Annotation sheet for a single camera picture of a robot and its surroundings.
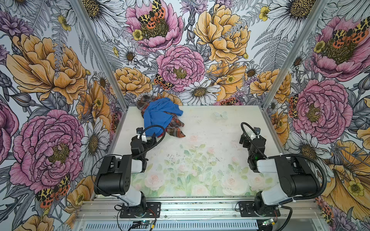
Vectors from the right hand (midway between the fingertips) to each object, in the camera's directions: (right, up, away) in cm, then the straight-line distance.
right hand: (250, 137), depth 93 cm
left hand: (-66, 0, +1) cm, 66 cm away
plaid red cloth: (-50, +5, +9) cm, 52 cm away
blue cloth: (-62, +15, +12) cm, 65 cm away
